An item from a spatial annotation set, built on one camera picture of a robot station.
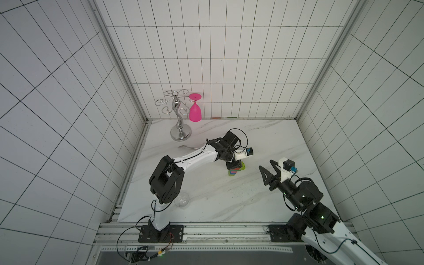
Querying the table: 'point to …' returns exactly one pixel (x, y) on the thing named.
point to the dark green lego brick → (235, 170)
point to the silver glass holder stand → (179, 132)
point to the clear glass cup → (182, 200)
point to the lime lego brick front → (232, 173)
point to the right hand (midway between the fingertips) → (265, 161)
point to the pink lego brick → (234, 171)
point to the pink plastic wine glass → (195, 115)
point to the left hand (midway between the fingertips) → (234, 166)
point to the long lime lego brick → (243, 166)
